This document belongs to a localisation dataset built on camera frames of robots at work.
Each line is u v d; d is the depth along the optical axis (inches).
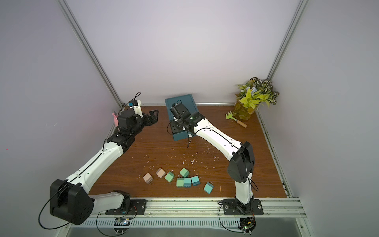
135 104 26.4
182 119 23.6
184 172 32.8
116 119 37.3
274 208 29.2
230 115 44.5
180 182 31.3
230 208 28.6
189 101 38.0
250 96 35.6
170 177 32.0
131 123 23.5
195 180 31.2
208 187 30.5
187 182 31.3
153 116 28.3
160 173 32.7
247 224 27.4
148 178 31.9
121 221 28.1
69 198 15.4
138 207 28.8
